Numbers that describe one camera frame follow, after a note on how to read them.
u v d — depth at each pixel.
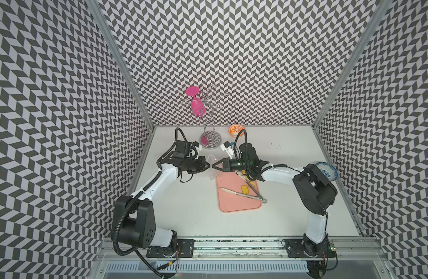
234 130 1.16
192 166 0.72
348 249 0.75
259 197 0.85
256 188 0.90
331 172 0.94
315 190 0.50
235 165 0.77
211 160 0.83
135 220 0.42
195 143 0.81
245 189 0.89
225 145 0.81
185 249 0.72
